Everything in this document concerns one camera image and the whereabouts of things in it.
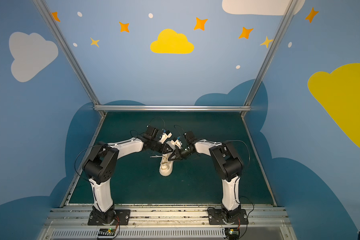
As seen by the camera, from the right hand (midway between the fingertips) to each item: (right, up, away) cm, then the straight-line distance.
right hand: (170, 159), depth 89 cm
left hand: (0, +5, +5) cm, 8 cm away
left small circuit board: (-30, -33, -16) cm, 48 cm away
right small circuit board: (+33, -34, -16) cm, 50 cm away
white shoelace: (-3, +1, +1) cm, 3 cm away
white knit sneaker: (-2, -4, -3) cm, 5 cm away
